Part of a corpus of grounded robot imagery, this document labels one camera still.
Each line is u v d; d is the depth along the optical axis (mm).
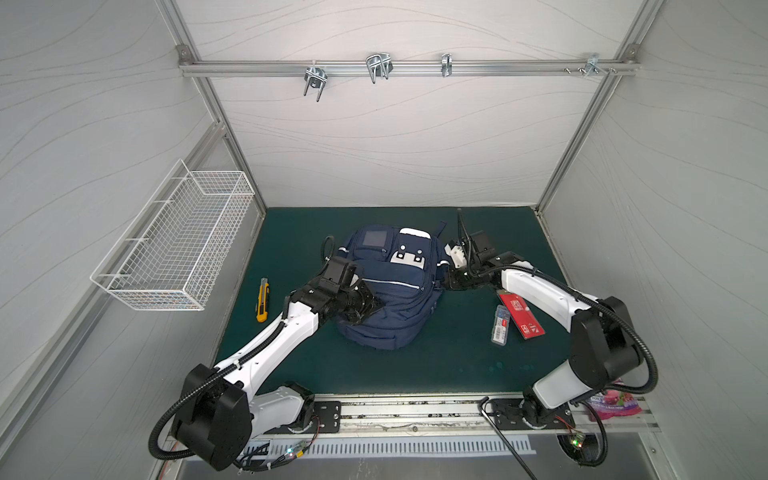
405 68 788
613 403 740
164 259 672
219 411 386
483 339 842
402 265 947
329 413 744
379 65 766
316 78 798
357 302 688
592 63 764
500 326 881
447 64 779
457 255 817
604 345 446
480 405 752
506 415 733
